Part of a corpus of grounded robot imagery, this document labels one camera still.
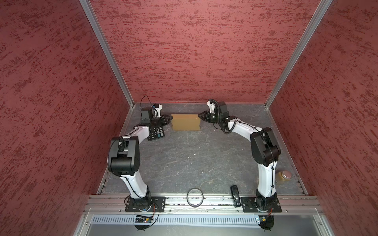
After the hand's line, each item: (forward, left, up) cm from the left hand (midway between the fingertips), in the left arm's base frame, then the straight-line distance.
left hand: (171, 120), depth 95 cm
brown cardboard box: (0, -9, -2) cm, 9 cm away
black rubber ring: (-43, -20, -11) cm, 49 cm away
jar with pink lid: (-35, -62, -2) cm, 71 cm away
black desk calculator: (-4, +12, -10) cm, 16 cm away
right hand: (+1, -17, +1) cm, 18 cm away
